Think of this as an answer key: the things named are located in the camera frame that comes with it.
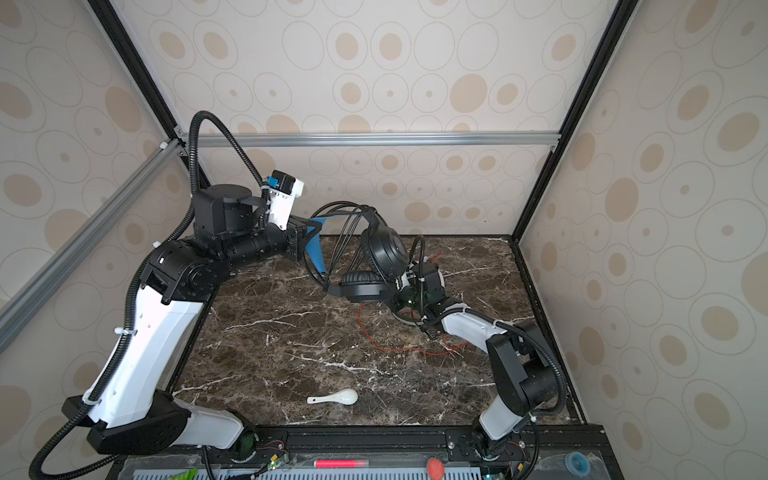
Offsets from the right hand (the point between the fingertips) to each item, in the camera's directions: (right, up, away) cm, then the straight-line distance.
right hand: (380, 289), depth 87 cm
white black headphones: (+11, -10, +10) cm, 17 cm away
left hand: (-10, +15, -31) cm, 36 cm away
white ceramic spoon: (-9, -29, -6) cm, 31 cm away
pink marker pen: (-9, -40, -16) cm, 44 cm away
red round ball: (+13, -40, -19) cm, 46 cm away
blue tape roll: (+48, -41, -16) cm, 65 cm away
